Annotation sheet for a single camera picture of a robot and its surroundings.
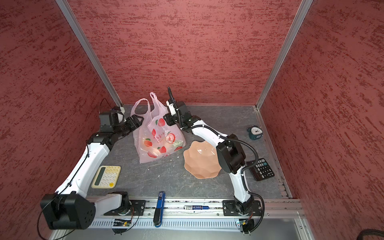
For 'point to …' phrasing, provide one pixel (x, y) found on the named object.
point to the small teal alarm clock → (255, 132)
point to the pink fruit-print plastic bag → (154, 138)
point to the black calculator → (262, 171)
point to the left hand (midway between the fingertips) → (140, 123)
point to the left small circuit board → (120, 222)
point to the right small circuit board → (248, 224)
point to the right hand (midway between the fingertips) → (165, 118)
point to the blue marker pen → (196, 207)
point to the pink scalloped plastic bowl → (201, 160)
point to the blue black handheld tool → (158, 212)
